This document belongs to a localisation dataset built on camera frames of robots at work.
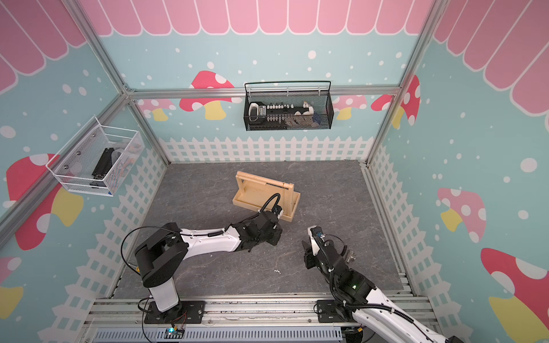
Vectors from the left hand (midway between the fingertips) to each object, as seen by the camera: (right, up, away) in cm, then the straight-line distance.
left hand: (277, 232), depth 90 cm
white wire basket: (-61, +29, -17) cm, 70 cm away
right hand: (+11, -1, -10) cm, 15 cm away
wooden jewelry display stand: (-13, +16, +19) cm, 28 cm away
